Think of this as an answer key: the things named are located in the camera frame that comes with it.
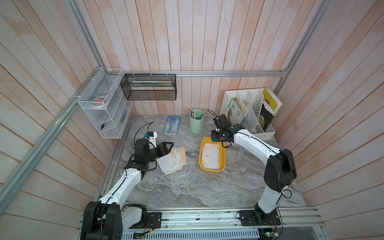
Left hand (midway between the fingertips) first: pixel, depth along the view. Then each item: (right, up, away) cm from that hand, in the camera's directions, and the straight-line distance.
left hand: (170, 147), depth 83 cm
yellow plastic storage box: (+23, +3, +15) cm, 28 cm away
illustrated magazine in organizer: (+42, +19, +15) cm, 49 cm away
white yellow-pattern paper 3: (-3, -11, +9) cm, 15 cm away
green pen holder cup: (+16, +16, +17) cm, 29 cm away
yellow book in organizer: (+65, +29, +12) cm, 72 cm away
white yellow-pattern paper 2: (+3, -8, +13) cm, 16 cm away
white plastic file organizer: (+58, +33, +22) cm, 70 cm away
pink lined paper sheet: (+6, -7, +15) cm, 18 cm away
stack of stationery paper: (+25, -8, +13) cm, 29 cm away
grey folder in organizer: (+51, +15, +12) cm, 55 cm away
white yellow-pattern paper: (-1, -5, +15) cm, 16 cm away
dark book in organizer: (+62, +19, +15) cm, 67 cm away
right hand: (+26, +6, +9) cm, 29 cm away
